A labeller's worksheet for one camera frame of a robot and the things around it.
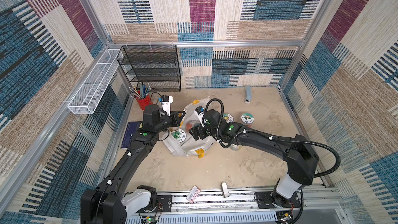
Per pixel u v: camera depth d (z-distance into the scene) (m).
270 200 0.73
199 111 0.72
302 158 0.44
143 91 1.05
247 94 1.13
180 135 0.87
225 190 0.74
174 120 0.67
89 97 0.72
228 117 0.94
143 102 1.06
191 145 0.87
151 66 1.08
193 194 0.76
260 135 0.53
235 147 0.89
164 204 0.73
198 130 0.71
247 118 0.94
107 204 0.38
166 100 0.68
